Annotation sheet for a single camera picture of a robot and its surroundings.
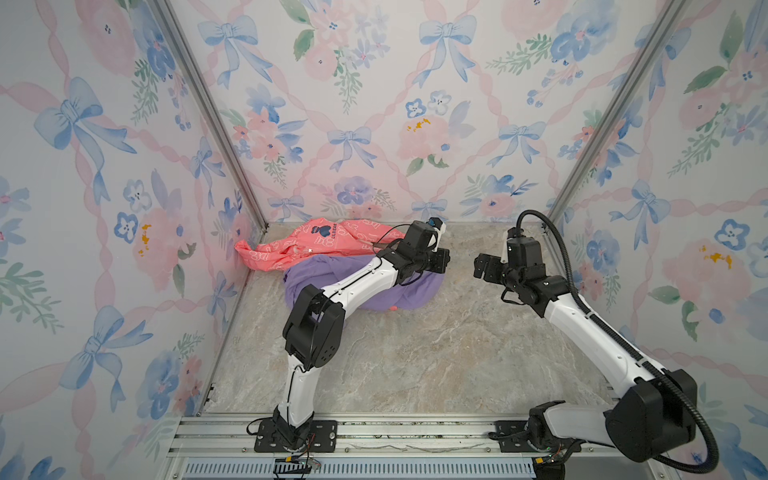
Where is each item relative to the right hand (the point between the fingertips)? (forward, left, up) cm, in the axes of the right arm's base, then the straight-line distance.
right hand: (489, 261), depth 84 cm
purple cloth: (+2, +49, -8) cm, 49 cm away
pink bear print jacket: (+17, +53, -10) cm, 57 cm away
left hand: (+3, +9, -1) cm, 10 cm away
